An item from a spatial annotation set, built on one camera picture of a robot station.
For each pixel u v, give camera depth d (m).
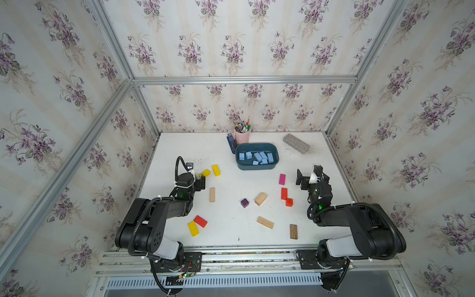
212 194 0.93
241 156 1.05
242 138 1.12
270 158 1.07
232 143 1.14
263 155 1.07
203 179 0.86
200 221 0.84
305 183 0.81
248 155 1.05
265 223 0.83
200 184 0.87
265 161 1.04
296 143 1.11
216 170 1.01
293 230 0.81
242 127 1.11
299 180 0.83
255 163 1.02
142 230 0.44
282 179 0.98
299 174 0.85
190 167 0.80
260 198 0.90
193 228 0.82
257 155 1.08
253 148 1.12
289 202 0.90
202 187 0.88
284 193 0.93
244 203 0.88
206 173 1.01
